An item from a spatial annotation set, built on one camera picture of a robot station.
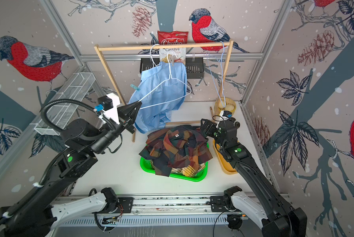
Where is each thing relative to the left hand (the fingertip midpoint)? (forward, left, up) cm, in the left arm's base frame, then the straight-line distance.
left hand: (140, 99), depth 49 cm
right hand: (+11, -28, -27) cm, 40 cm away
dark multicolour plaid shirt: (+1, -11, -37) cm, 38 cm away
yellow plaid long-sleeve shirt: (-9, -18, -44) cm, 49 cm away
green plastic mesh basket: (-5, +6, -48) cm, 49 cm away
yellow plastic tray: (-6, -40, -47) cm, 62 cm away
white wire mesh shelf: (+12, +49, -22) cm, 55 cm away
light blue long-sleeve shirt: (+26, -3, -18) cm, 32 cm away
